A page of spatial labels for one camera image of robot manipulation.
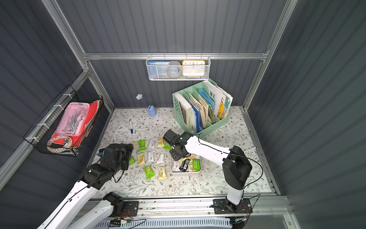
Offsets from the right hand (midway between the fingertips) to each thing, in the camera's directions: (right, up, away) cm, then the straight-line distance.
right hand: (180, 153), depth 83 cm
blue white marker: (-38, +13, +24) cm, 47 cm away
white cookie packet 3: (-20, +4, +14) cm, 25 cm away
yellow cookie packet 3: (-11, -12, +1) cm, 16 cm away
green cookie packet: (-10, +2, +13) cm, 16 cm away
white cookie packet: (-20, -4, +8) cm, 22 cm away
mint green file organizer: (+12, +36, +11) cm, 39 cm away
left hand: (-26, +4, -9) cm, 28 cm away
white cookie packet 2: (-13, -5, +7) cm, 15 cm away
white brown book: (+3, +26, +2) cm, 26 cm away
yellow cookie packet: (-26, -6, +6) cm, 27 cm away
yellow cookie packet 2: (-14, +4, +15) cm, 21 cm away
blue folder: (+12, +18, +10) cm, 23 cm away
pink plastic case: (-55, +20, -11) cm, 59 cm away
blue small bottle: (-24, +27, +28) cm, 45 cm away
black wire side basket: (-60, +16, -20) cm, 65 cm away
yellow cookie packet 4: (-34, +3, +16) cm, 38 cm away
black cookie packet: (+2, -8, +3) cm, 9 cm away
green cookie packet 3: (-19, -12, +2) cm, 23 cm away
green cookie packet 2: (-27, +2, +13) cm, 30 cm away
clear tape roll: (-52, +8, -17) cm, 55 cm away
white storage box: (+6, -13, +2) cm, 15 cm away
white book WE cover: (+23, +36, +10) cm, 44 cm away
